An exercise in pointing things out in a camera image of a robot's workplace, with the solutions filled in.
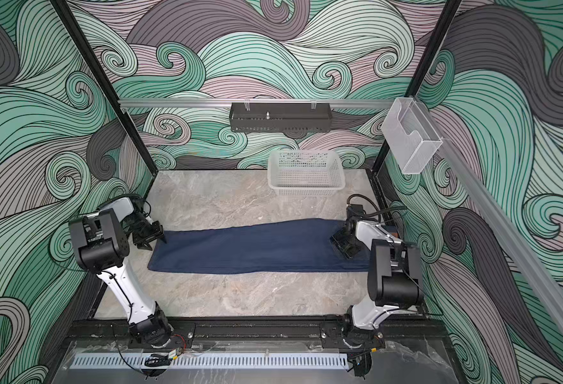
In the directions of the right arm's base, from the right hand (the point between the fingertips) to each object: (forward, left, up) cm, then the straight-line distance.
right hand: (334, 246), depth 93 cm
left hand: (+2, +71, +2) cm, 71 cm away
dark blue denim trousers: (+2, +13, -5) cm, 14 cm away
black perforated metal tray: (+41, +21, +32) cm, 56 cm away
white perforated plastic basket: (+41, +8, 0) cm, 42 cm away
